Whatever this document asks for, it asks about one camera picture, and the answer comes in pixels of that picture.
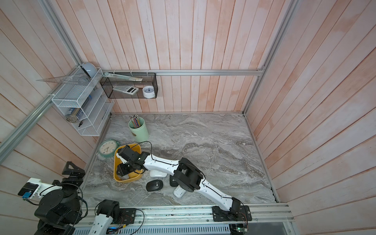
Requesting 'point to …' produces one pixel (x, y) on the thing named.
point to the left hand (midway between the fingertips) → (69, 170)
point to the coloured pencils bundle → (135, 120)
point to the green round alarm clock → (107, 148)
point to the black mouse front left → (154, 185)
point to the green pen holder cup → (141, 133)
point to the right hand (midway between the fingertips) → (119, 172)
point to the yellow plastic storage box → (117, 161)
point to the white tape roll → (149, 91)
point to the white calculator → (129, 89)
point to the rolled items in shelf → (75, 114)
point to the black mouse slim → (173, 181)
